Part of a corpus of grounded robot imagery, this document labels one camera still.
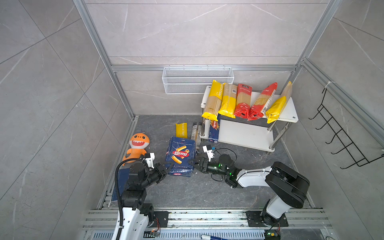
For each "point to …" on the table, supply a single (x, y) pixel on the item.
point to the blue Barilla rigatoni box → (180, 151)
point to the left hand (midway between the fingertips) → (172, 161)
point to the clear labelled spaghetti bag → (196, 129)
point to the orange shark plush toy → (138, 143)
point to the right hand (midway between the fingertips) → (190, 163)
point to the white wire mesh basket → (182, 80)
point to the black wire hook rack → (358, 156)
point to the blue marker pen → (212, 237)
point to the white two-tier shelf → (245, 134)
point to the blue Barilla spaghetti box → (214, 130)
